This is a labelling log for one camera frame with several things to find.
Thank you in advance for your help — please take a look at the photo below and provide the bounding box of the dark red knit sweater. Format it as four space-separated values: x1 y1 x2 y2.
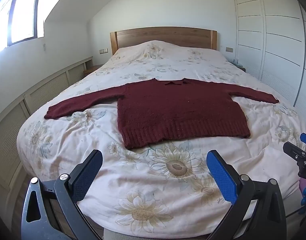
44 79 279 150

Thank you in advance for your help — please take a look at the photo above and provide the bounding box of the right nightstand with items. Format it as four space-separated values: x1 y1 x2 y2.
229 59 246 72

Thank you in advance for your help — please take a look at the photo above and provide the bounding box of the white wardrobe with sliding doors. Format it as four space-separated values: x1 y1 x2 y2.
234 0 306 122

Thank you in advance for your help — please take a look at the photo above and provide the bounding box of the low radiator cover cabinet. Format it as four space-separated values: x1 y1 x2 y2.
0 57 93 210

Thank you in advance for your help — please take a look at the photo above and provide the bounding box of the floral white duvet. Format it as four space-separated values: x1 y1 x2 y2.
17 41 306 238

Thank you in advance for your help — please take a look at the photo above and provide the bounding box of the wooden headboard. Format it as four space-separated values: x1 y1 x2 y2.
110 27 218 54

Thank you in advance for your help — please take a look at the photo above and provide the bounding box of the left wooden nightstand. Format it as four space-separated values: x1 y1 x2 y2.
83 65 102 76

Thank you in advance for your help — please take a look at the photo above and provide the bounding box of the right wall switch plate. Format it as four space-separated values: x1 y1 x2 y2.
226 47 233 53

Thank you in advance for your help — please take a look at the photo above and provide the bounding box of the wall switch plate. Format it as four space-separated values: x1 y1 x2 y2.
226 47 233 53
99 48 108 54

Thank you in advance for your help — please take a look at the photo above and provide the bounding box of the left wall switch plate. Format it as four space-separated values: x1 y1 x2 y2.
99 48 108 54

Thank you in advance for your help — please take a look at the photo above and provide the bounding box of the window with dark frame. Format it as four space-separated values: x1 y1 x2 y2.
0 0 39 51

